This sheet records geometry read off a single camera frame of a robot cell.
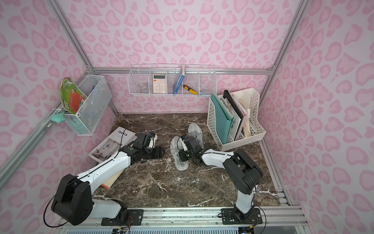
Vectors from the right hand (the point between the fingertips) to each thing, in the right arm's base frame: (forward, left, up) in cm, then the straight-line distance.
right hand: (180, 153), depth 92 cm
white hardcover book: (+11, +43, 0) cm, 44 cm away
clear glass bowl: (+33, +24, +25) cm, 48 cm away
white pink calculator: (+36, +14, +26) cm, 46 cm away
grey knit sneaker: (+19, -9, -1) cm, 21 cm away
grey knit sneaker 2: (+5, +3, 0) cm, 6 cm away
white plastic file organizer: (+28, -44, +19) cm, 55 cm away
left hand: (-1, +11, +6) cm, 12 cm away
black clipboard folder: (+26, -29, +24) cm, 46 cm away
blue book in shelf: (+31, 0, +30) cm, 43 cm away
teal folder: (+8, -25, +25) cm, 36 cm away
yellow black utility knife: (+35, -9, +21) cm, 41 cm away
